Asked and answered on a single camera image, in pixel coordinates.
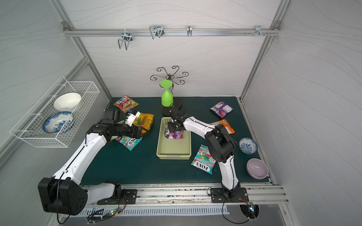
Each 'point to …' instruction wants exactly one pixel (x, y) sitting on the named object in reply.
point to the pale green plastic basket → (172, 149)
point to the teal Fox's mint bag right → (203, 160)
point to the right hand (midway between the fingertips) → (171, 126)
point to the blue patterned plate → (57, 122)
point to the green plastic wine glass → (167, 97)
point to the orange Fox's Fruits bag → (224, 122)
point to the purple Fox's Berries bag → (173, 135)
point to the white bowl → (67, 101)
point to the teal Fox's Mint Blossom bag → (130, 142)
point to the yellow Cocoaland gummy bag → (144, 120)
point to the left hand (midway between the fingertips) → (142, 129)
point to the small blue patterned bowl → (248, 146)
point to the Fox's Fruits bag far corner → (126, 103)
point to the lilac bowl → (257, 169)
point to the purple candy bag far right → (221, 108)
